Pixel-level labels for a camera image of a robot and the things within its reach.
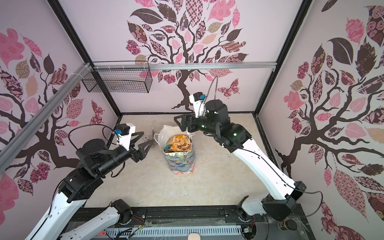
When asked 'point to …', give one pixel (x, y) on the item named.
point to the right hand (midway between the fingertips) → (181, 115)
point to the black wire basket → (119, 76)
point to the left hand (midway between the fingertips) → (149, 139)
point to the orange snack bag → (179, 143)
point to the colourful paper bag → (179, 163)
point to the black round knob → (286, 225)
